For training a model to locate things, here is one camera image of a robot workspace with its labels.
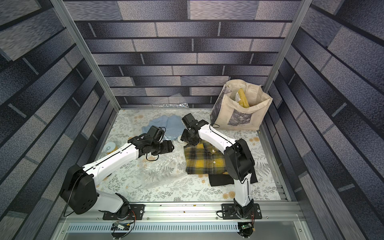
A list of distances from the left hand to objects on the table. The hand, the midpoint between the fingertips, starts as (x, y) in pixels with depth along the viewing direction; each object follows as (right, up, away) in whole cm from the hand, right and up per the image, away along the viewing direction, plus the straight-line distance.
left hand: (171, 147), depth 84 cm
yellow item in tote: (+44, +31, +13) cm, 56 cm away
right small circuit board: (+39, -39, -11) cm, 56 cm away
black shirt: (+26, -18, -2) cm, 32 cm away
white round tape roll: (-40, -1, +8) cm, 41 cm away
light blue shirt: (-2, +12, +26) cm, 28 cm away
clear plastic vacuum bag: (-4, -14, +6) cm, 15 cm away
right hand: (+7, +4, +7) cm, 11 cm away
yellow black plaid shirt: (+18, -7, +3) cm, 20 cm away
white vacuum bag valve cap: (+3, +3, +17) cm, 17 cm away
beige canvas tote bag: (+35, +20, +12) cm, 42 cm away
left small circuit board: (-23, -36, -13) cm, 45 cm away
